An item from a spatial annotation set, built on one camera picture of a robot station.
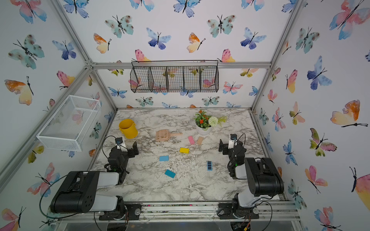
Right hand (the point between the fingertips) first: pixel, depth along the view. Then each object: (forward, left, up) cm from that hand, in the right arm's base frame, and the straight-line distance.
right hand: (230, 138), depth 91 cm
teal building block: (-21, +37, -9) cm, 43 cm away
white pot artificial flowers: (+8, +17, +5) cm, 19 cm away
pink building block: (+3, +25, -10) cm, 27 cm away
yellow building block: (-5, +28, -9) cm, 30 cm away
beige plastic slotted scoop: (+6, +44, -8) cm, 45 cm away
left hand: (-6, +63, 0) cm, 63 cm away
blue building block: (-15, +13, -9) cm, 22 cm away
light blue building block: (-11, +42, -10) cm, 45 cm away
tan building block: (+4, +19, -10) cm, 22 cm away
